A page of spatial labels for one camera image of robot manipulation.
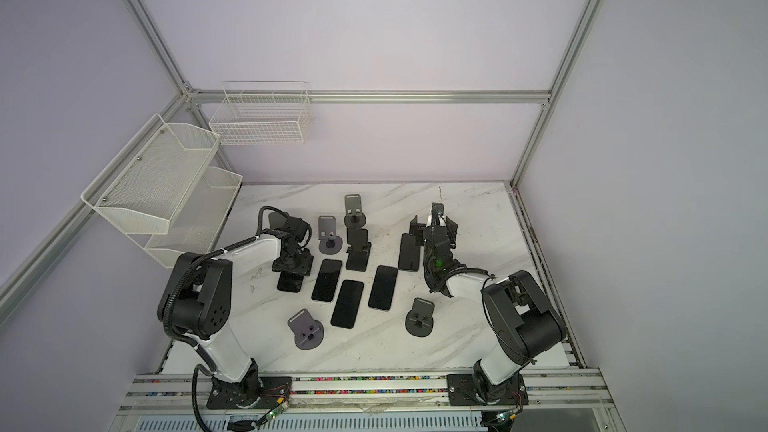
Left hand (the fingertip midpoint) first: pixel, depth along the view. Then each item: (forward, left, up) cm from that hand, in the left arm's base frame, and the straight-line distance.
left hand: (294, 270), depth 94 cm
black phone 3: (-11, -18, -1) cm, 21 cm away
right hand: (+11, -43, +15) cm, 46 cm away
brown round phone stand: (+8, +3, +16) cm, 18 cm away
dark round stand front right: (-18, -39, +4) cm, 43 cm away
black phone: (+6, -37, -2) cm, 38 cm away
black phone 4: (-3, +2, -3) cm, 5 cm away
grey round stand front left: (-20, -9, +4) cm, 23 cm away
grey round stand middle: (+12, -9, -2) cm, 15 cm away
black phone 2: (-5, -29, -1) cm, 29 cm away
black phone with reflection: (-2, -10, -3) cm, 11 cm away
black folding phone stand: (+6, -21, +3) cm, 22 cm away
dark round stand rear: (+22, -17, 0) cm, 28 cm away
